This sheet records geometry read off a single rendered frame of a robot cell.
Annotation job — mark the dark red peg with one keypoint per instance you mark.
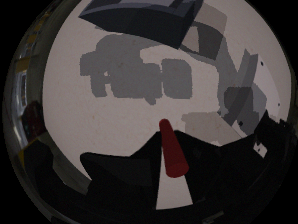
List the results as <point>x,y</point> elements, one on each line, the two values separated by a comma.
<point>175,163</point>

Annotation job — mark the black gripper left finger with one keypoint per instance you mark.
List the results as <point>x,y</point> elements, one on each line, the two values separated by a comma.
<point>142,168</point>

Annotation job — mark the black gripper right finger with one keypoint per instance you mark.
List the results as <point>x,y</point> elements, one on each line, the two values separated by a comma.
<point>206,161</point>

